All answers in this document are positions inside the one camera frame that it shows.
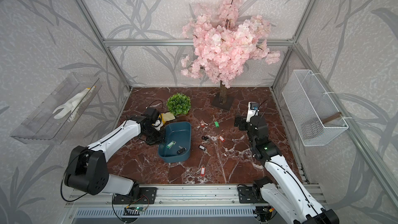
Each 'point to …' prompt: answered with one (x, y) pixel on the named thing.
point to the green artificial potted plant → (179, 103)
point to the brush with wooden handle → (328, 118)
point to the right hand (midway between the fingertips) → (245, 112)
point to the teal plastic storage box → (176, 144)
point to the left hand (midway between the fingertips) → (166, 141)
